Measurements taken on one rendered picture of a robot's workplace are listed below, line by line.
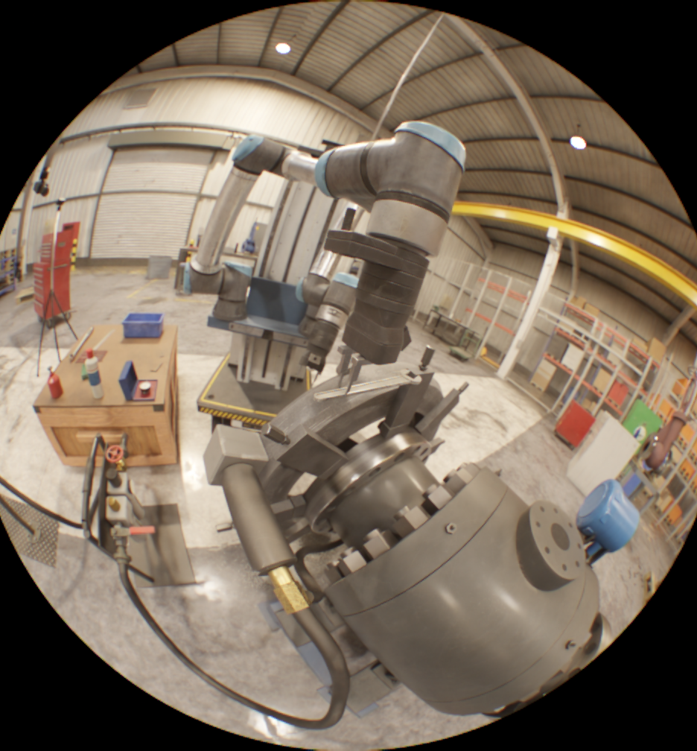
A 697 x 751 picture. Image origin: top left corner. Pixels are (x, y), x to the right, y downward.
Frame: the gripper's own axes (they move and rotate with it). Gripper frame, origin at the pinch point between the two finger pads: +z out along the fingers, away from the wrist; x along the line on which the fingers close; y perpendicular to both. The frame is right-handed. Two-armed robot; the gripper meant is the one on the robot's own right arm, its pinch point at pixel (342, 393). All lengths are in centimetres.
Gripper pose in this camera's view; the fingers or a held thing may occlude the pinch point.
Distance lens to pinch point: 32.0
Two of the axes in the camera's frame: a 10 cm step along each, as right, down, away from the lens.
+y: 7.6, -1.3, 6.4
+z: -2.6, 8.4, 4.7
